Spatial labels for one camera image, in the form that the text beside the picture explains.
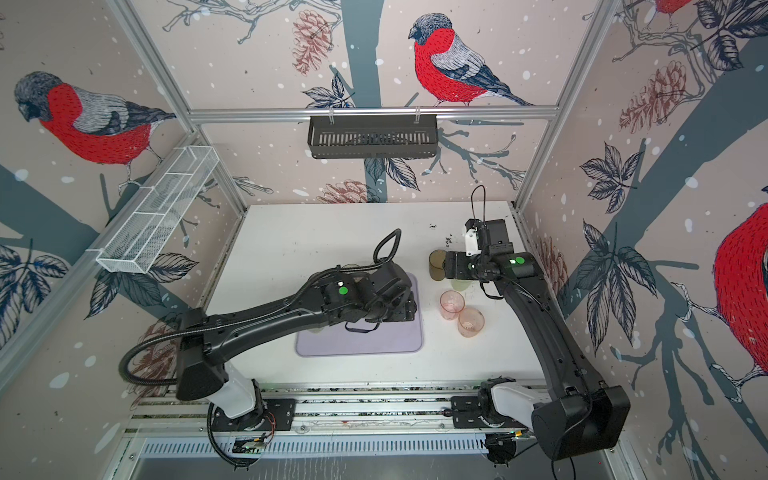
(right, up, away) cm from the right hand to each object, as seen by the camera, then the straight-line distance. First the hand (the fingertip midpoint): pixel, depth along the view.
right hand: (455, 266), depth 78 cm
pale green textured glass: (+6, -8, +19) cm, 22 cm away
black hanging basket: (-36, +44, +29) cm, 64 cm away
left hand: (-12, -10, -8) cm, 18 cm away
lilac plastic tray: (-18, -23, +10) cm, 31 cm away
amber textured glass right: (-3, -1, +16) cm, 16 cm away
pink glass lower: (+7, -19, +12) cm, 23 cm away
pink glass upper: (+2, -14, +15) cm, 20 cm away
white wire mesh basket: (-79, +8, -5) cm, 80 cm away
